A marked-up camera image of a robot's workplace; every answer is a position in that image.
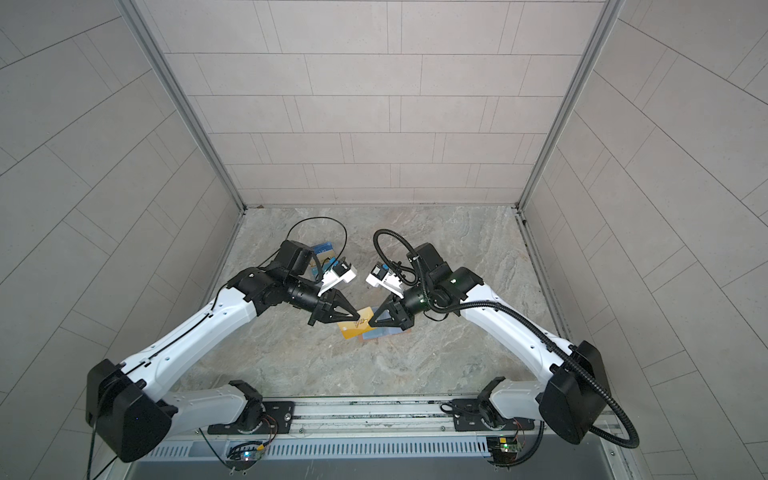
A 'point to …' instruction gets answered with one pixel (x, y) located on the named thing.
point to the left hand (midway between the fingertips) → (360, 318)
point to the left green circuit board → (244, 454)
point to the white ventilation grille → (456, 447)
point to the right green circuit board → (503, 449)
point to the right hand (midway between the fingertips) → (376, 325)
